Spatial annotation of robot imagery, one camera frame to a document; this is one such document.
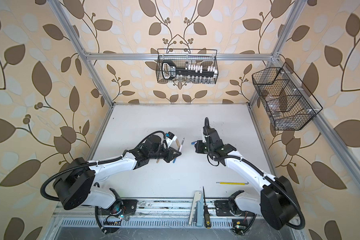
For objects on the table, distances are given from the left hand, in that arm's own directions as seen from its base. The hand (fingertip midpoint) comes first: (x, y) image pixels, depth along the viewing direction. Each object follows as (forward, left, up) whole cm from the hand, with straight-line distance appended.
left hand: (181, 152), depth 80 cm
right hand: (+4, -8, -1) cm, 9 cm away
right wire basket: (+18, -53, +22) cm, 60 cm away
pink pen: (+4, 0, +2) cm, 4 cm away
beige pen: (0, +15, -13) cm, 20 cm away
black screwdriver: (-28, -13, -9) cm, 33 cm away
